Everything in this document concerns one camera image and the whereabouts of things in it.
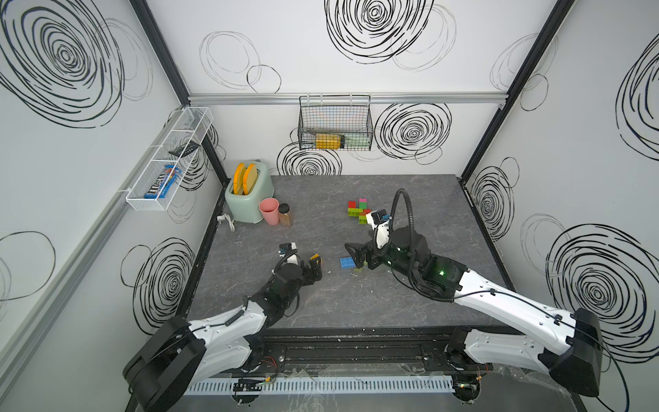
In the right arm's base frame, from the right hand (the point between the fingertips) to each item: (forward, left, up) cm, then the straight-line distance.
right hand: (359, 238), depth 71 cm
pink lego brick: (+33, -4, -22) cm, 39 cm away
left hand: (+1, +15, -17) cm, 23 cm away
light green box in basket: (+34, 0, +8) cm, 35 cm away
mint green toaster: (+21, +42, -14) cm, 49 cm away
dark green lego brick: (+31, -4, -23) cm, 39 cm away
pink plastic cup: (+23, +33, -16) cm, 43 cm away
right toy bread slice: (+27, +39, -4) cm, 48 cm away
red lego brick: (+32, +1, -24) cm, 40 cm away
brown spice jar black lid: (+22, +27, -16) cm, 38 cm away
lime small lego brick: (-9, -1, +2) cm, 9 cm away
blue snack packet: (+8, +55, +11) cm, 57 cm away
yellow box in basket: (+34, +11, +8) cm, 36 cm away
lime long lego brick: (+27, 0, -23) cm, 36 cm away
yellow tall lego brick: (+7, +14, -23) cm, 28 cm away
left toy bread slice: (+26, +43, -3) cm, 50 cm away
